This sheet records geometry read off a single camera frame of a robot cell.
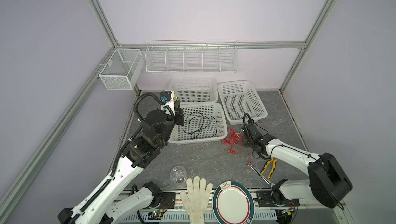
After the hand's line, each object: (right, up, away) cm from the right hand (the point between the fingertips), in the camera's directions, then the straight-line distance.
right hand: (249, 138), depth 90 cm
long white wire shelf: (-35, +52, +9) cm, 63 cm away
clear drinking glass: (-40, -17, -9) cm, 45 cm away
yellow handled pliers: (+9, -16, -9) cm, 20 cm away
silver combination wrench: (+8, -21, -11) cm, 25 cm away
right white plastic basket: (0, +25, +26) cm, 36 cm away
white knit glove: (-30, -27, -17) cm, 44 cm away
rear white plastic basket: (-34, +32, +30) cm, 56 cm away
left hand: (-37, +20, -27) cm, 50 cm away
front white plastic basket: (-27, +8, +12) cm, 31 cm away
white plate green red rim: (-13, -27, -17) cm, 34 cm away
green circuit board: (-50, -32, -17) cm, 62 cm away
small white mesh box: (-81, +44, +12) cm, 93 cm away
